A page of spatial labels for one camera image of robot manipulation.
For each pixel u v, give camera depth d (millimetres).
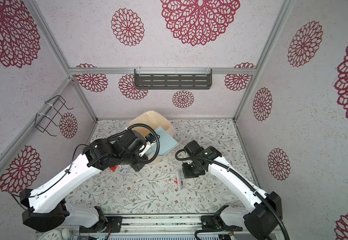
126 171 918
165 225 755
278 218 360
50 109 776
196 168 617
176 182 868
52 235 674
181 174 834
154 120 921
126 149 469
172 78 952
